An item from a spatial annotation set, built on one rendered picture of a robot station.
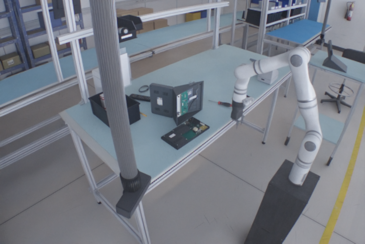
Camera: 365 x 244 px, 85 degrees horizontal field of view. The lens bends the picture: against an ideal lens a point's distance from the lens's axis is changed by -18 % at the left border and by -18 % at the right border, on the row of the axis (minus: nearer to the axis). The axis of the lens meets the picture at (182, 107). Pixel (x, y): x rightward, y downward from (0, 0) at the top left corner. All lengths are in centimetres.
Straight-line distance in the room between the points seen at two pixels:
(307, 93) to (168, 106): 79
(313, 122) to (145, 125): 93
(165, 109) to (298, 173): 85
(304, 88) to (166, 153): 74
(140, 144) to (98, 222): 112
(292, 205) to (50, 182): 226
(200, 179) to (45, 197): 157
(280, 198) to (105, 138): 104
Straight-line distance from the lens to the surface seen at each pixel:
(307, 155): 126
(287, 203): 142
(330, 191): 272
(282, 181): 140
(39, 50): 469
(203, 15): 749
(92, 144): 138
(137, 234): 192
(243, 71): 121
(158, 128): 141
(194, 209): 222
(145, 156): 124
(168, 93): 140
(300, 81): 110
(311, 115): 117
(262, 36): 392
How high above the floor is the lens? 186
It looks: 33 degrees down
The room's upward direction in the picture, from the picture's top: straight up
